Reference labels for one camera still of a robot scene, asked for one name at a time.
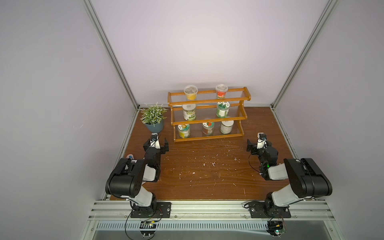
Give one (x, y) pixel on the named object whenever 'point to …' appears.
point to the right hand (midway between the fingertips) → (258, 137)
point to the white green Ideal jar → (189, 111)
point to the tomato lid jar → (208, 128)
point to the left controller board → (147, 228)
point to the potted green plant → (152, 116)
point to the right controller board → (275, 228)
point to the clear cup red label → (221, 89)
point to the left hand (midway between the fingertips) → (158, 137)
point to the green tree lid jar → (222, 109)
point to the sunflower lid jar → (184, 130)
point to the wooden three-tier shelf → (208, 113)
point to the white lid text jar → (226, 126)
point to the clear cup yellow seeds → (191, 91)
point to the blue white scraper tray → (130, 156)
